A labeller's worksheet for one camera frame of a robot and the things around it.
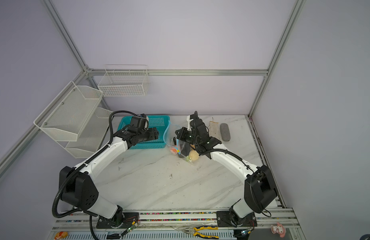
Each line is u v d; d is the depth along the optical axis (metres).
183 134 0.70
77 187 0.42
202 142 0.62
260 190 0.43
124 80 0.96
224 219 0.73
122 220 0.72
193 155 0.91
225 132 1.07
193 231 0.70
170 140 0.90
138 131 0.65
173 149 0.91
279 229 0.69
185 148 0.92
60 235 0.68
